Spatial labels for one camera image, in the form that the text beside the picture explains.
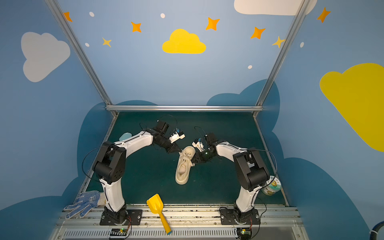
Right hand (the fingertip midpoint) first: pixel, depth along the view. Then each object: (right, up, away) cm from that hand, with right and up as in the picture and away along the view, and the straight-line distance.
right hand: (194, 160), depth 90 cm
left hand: (-9, +7, +2) cm, 12 cm away
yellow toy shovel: (-20, -21, -12) cm, 31 cm away
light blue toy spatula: (-50, +14, +15) cm, 54 cm away
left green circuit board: (-35, -30, -18) cm, 50 cm away
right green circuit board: (+26, -34, -17) cm, 46 cm away
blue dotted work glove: (-58, -20, -12) cm, 63 cm away
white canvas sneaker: (-5, -1, -4) cm, 7 cm away
